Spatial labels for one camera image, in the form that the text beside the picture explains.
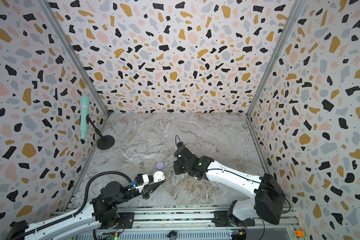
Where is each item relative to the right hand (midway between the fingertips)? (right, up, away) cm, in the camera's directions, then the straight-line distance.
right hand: (174, 163), depth 78 cm
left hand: (-3, -2, -14) cm, 14 cm away
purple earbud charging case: (-10, -5, +14) cm, 18 cm away
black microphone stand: (-50, +9, +25) cm, 56 cm away
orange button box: (+60, -31, -8) cm, 68 cm away
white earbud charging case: (-5, -2, -15) cm, 16 cm away
